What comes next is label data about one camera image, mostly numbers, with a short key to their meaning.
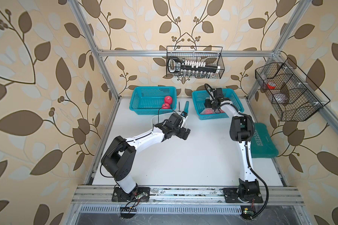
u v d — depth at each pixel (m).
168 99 1.12
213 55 0.91
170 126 0.68
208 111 1.02
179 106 1.16
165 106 1.08
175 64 0.84
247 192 0.64
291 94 0.75
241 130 0.68
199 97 1.15
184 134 0.79
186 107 1.16
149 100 1.19
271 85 0.81
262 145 0.87
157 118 0.99
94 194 0.77
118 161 0.45
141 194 0.74
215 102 0.87
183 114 0.78
